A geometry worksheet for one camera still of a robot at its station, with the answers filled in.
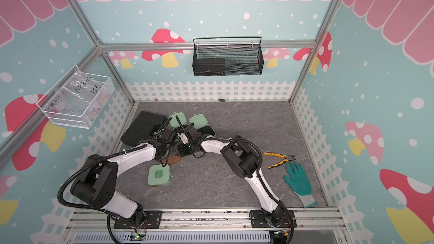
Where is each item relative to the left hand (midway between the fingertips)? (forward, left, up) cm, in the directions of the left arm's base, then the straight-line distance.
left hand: (169, 154), depth 92 cm
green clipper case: (+25, -15, -3) cm, 29 cm away
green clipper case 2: (-11, +3, 0) cm, 12 cm away
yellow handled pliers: (0, -65, -1) cm, 65 cm away
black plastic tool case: (+16, +17, +3) cm, 24 cm away
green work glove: (-13, -70, -2) cm, 71 cm away
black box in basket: (+35, -22, +33) cm, 53 cm away
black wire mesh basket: (+45, -33, +33) cm, 65 cm away
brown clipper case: (-5, -4, +5) cm, 8 cm away
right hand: (+1, -4, -1) cm, 4 cm away
